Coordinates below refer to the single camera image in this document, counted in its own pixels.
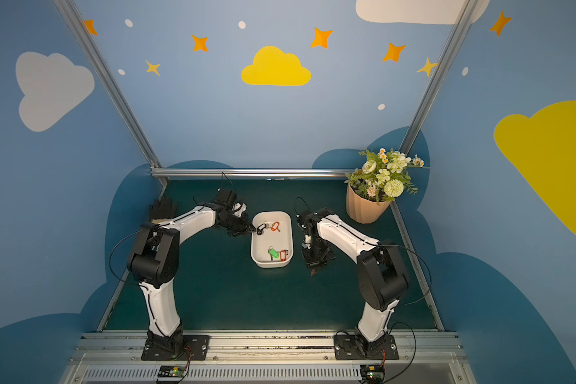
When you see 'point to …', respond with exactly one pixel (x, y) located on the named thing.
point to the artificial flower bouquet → (384, 175)
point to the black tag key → (262, 226)
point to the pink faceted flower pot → (362, 210)
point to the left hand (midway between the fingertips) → (255, 227)
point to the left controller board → (172, 371)
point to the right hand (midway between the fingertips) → (318, 266)
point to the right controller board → (372, 374)
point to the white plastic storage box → (272, 244)
